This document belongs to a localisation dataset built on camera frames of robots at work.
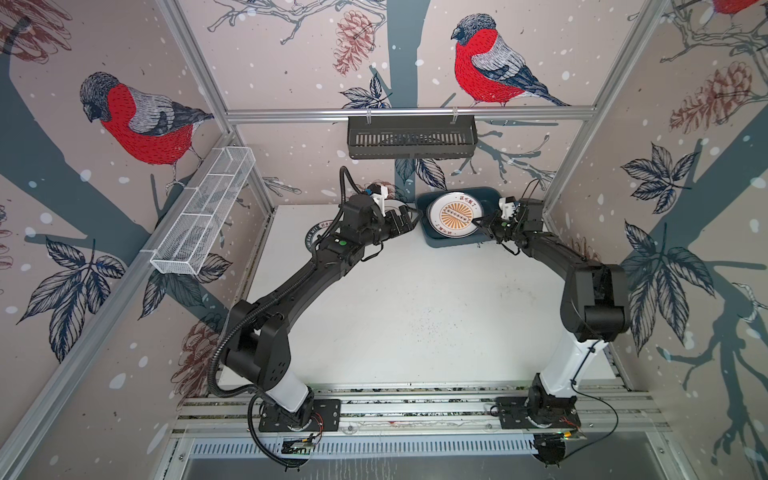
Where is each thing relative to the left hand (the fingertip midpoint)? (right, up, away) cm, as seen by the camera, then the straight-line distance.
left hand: (414, 217), depth 76 cm
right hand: (+20, -1, +18) cm, 27 cm away
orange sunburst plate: (+14, +2, +22) cm, 26 cm away
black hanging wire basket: (+1, +30, +28) cm, 41 cm away
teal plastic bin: (+8, -6, +27) cm, 29 cm away
